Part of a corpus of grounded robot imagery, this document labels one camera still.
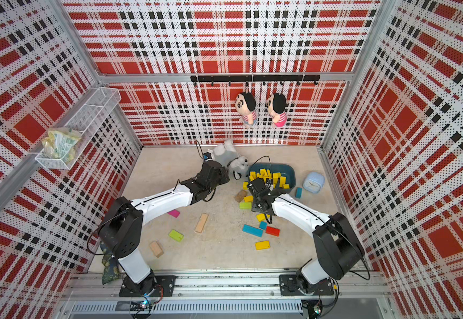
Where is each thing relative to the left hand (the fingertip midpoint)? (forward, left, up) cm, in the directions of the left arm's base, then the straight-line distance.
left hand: (227, 170), depth 90 cm
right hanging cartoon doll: (+26, -24, +17) cm, 39 cm away
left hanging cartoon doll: (+24, -9, +19) cm, 32 cm away
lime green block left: (-25, +22, -15) cm, 37 cm away
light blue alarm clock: (-1, -42, -8) cm, 43 cm away
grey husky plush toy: (+16, +1, -6) cm, 17 cm away
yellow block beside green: (-7, -10, -14) cm, 18 cm away
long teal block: (-22, -12, -16) cm, 30 cm away
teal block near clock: (-4, -35, -14) cm, 38 cm away
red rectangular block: (-22, -21, -16) cm, 34 cm away
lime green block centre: (-10, -8, -15) cm, 20 cm away
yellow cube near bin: (+1, -8, -13) cm, 16 cm away
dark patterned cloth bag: (-38, +45, -12) cm, 59 cm away
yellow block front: (-29, -16, -16) cm, 36 cm away
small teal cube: (-20, -16, -16) cm, 30 cm away
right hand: (-13, -18, -8) cm, 24 cm away
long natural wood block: (-19, +12, -15) cm, 27 cm away
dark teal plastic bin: (+7, -30, -10) cm, 32 cm away
